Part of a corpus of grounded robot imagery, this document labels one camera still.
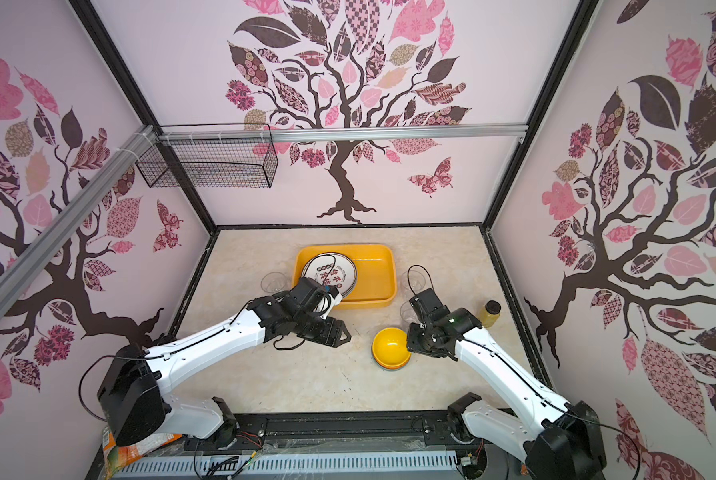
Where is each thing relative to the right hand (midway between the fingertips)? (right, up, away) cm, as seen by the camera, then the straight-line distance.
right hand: (413, 341), depth 80 cm
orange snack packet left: (-72, -24, -12) cm, 77 cm away
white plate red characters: (-25, +18, +23) cm, 39 cm away
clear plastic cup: (-45, +14, +19) cm, 51 cm away
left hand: (-20, +1, -3) cm, 20 cm away
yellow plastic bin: (-9, +17, +27) cm, 33 cm away
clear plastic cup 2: (0, +5, +12) cm, 13 cm away
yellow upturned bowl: (-6, -4, +4) cm, 8 cm away
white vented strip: (-1, -27, -10) cm, 28 cm away
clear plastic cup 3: (+3, +15, +18) cm, 24 cm away
